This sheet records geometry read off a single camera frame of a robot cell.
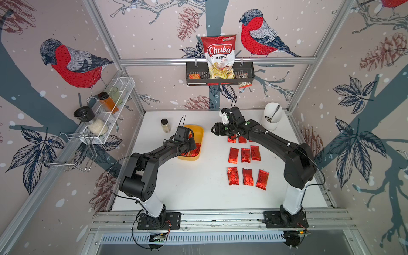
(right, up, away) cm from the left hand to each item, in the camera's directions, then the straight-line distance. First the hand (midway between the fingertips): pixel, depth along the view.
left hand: (196, 141), depth 95 cm
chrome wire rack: (-45, 0, -36) cm, 58 cm away
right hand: (+10, +7, -7) cm, 14 cm away
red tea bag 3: (+30, -9, 0) cm, 31 cm away
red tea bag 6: (+29, -19, -10) cm, 36 cm away
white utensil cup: (+48, +20, +8) cm, 53 cm away
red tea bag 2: (+23, -9, +1) cm, 25 cm away
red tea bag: (+23, -1, +9) cm, 24 cm away
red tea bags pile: (-1, -7, 0) cm, 7 cm away
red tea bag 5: (+21, -18, -9) cm, 30 cm away
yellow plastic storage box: (0, +3, +13) cm, 13 cm away
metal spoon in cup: (+51, +13, +15) cm, 55 cm away
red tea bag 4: (+37, -8, 0) cm, 37 cm away
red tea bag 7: (+37, -21, -10) cm, 44 cm away
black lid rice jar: (-41, +10, -30) cm, 51 cm away
